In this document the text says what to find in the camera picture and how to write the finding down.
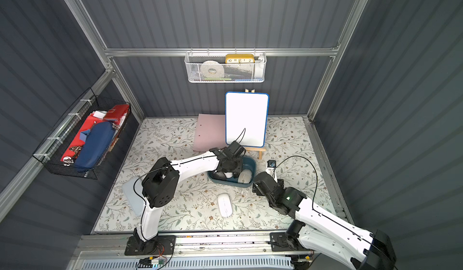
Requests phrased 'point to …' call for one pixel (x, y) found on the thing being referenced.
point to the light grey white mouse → (245, 176)
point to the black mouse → (220, 175)
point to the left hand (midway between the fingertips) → (242, 169)
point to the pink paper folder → (210, 132)
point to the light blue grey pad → (136, 202)
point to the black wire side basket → (52, 150)
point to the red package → (116, 115)
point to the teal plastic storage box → (248, 163)
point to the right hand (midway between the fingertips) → (266, 179)
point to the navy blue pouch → (100, 134)
